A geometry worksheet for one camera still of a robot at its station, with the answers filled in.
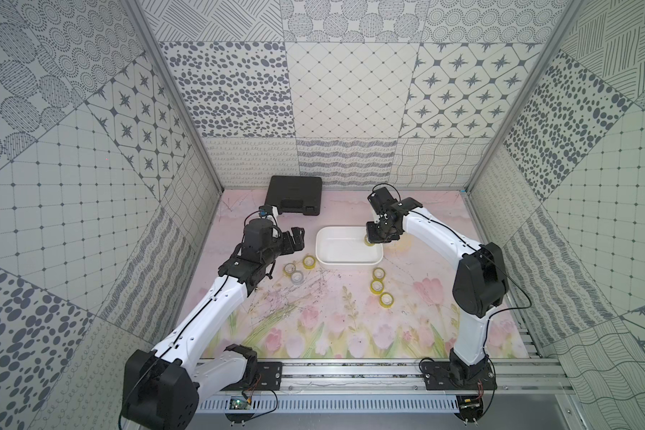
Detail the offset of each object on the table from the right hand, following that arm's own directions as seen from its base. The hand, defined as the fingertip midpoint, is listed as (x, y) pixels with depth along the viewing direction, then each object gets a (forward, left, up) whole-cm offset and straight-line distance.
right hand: (376, 240), depth 91 cm
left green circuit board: (-45, +40, -12) cm, 62 cm away
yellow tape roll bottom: (-17, -3, -11) cm, 20 cm away
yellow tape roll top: (-7, -2, -11) cm, 13 cm away
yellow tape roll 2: (-5, +4, +7) cm, 10 cm away
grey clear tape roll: (-9, +28, -11) cm, 31 cm away
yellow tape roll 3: (-12, 0, -11) cm, 16 cm away
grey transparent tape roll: (-6, +31, -10) cm, 33 cm away
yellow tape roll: (-3, +24, -10) cm, 26 cm away
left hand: (-4, +28, +12) cm, 31 cm away
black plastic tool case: (+28, +32, -6) cm, 43 cm away
